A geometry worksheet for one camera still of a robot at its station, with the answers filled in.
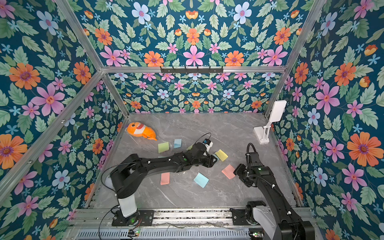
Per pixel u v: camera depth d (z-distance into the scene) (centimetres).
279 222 42
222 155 96
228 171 91
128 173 52
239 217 73
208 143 79
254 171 58
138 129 100
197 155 68
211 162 77
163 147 100
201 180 87
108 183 78
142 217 73
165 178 86
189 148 101
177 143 102
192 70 93
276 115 83
